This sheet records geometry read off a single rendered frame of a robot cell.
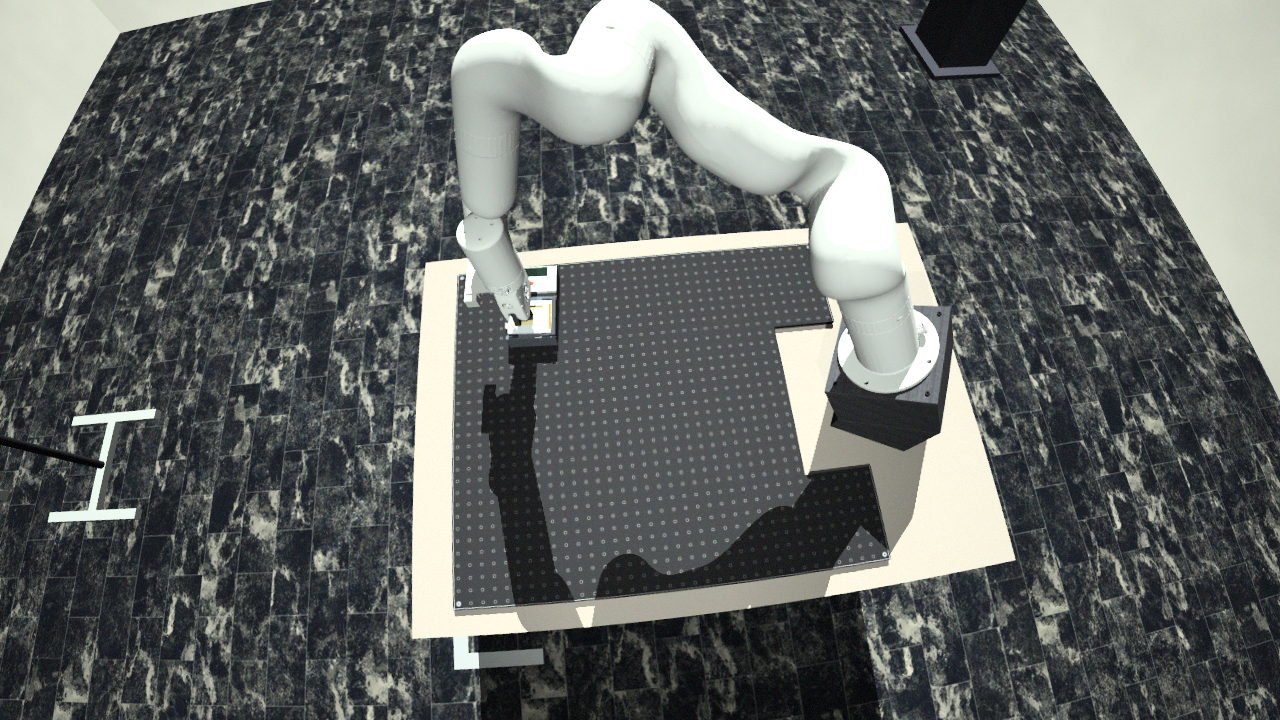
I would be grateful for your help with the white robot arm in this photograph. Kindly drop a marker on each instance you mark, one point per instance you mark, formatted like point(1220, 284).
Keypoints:
point(595, 93)

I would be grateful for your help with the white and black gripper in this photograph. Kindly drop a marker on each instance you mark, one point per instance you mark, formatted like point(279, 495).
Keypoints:
point(517, 302)

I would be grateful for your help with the white cassette with yellow panel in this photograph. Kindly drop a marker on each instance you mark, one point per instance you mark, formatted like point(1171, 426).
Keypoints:
point(540, 324)

